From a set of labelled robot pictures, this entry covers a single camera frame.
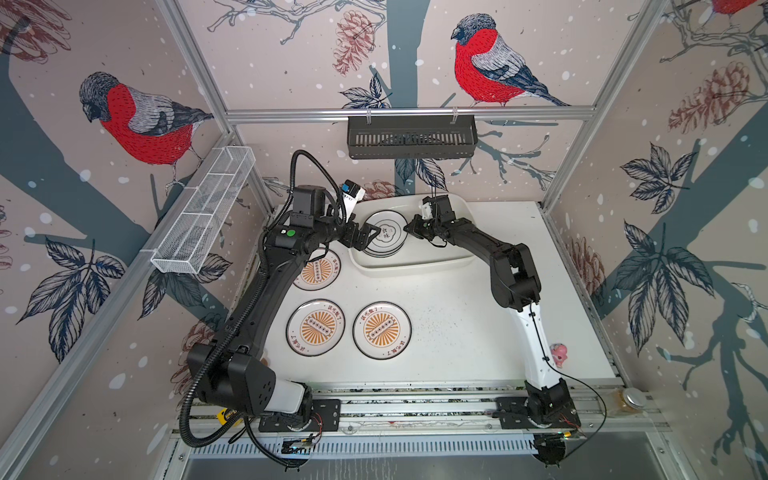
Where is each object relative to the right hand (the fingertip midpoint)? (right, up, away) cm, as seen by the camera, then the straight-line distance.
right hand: (403, 230), depth 105 cm
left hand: (-11, +2, -30) cm, 32 cm away
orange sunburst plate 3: (-7, -30, -17) cm, 35 cm away
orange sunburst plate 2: (-27, -30, -16) cm, 43 cm away
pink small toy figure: (+43, -35, -23) cm, 60 cm away
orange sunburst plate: (-29, -15, -4) cm, 33 cm away
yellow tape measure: (-47, -47, -32) cm, 73 cm away
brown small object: (-40, -37, -23) cm, 59 cm away
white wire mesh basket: (-55, +14, -17) cm, 59 cm away
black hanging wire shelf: (+1, +33, -1) cm, 33 cm away
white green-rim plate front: (-6, -8, -2) cm, 11 cm away
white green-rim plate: (-4, -2, 0) cm, 5 cm away
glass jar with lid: (+50, -39, -38) cm, 74 cm away
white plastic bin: (+6, -10, -3) cm, 12 cm away
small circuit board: (-27, -53, -33) cm, 68 cm away
